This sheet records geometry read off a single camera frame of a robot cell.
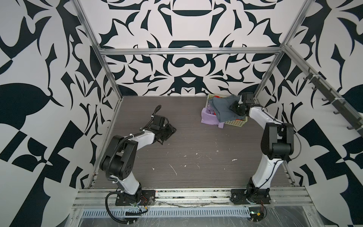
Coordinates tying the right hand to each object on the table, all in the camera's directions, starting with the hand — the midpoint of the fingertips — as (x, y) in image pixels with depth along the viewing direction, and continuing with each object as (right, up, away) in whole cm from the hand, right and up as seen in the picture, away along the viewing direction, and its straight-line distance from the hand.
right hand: (232, 104), depth 98 cm
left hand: (-38, -16, -5) cm, 42 cm away
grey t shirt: (-8, -2, -2) cm, 9 cm away
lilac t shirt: (-16, -9, +3) cm, 18 cm away
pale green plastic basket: (+4, -13, +1) cm, 14 cm away
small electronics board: (+2, -55, -27) cm, 62 cm away
